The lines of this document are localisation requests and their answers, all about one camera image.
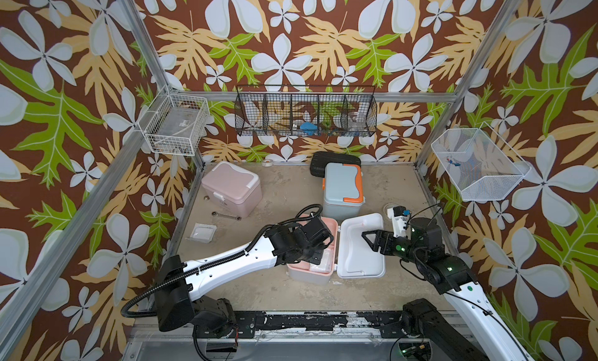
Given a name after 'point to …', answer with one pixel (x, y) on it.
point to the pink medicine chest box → (237, 191)
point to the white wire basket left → (175, 123)
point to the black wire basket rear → (306, 110)
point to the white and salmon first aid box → (350, 255)
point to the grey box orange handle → (342, 191)
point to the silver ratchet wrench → (215, 213)
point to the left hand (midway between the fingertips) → (319, 249)
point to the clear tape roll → (267, 162)
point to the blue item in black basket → (308, 127)
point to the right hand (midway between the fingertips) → (366, 234)
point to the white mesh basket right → (480, 164)
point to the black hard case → (320, 159)
